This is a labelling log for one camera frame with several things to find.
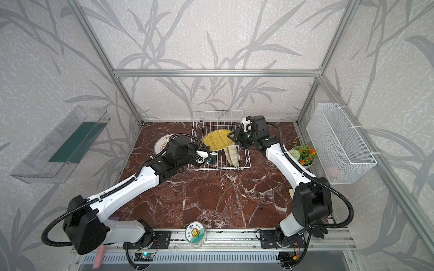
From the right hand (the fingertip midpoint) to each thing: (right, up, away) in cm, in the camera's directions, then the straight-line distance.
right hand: (228, 135), depth 81 cm
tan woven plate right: (+3, -10, +12) cm, 16 cm away
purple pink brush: (-53, -51, -13) cm, 75 cm away
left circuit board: (-36, -52, -10) cm, 64 cm away
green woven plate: (-5, -2, +2) cm, 6 cm away
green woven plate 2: (0, -10, +5) cm, 11 cm away
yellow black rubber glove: (+42, -44, -6) cm, 61 cm away
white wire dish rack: (-10, +6, +34) cm, 36 cm away
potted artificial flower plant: (+39, -10, +2) cm, 40 cm away
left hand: (-10, -4, -4) cm, 11 cm away
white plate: (-42, -5, +24) cm, 49 cm away
